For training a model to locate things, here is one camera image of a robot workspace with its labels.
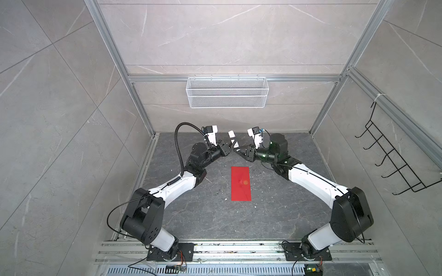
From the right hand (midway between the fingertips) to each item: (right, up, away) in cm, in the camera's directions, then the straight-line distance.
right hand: (235, 149), depth 76 cm
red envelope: (+4, -20, +19) cm, 28 cm away
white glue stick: (-2, +6, -2) cm, 7 cm away
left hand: (+1, +5, -3) cm, 6 cm away
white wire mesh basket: (-4, +34, +24) cm, 42 cm away
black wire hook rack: (+62, -1, -9) cm, 62 cm away
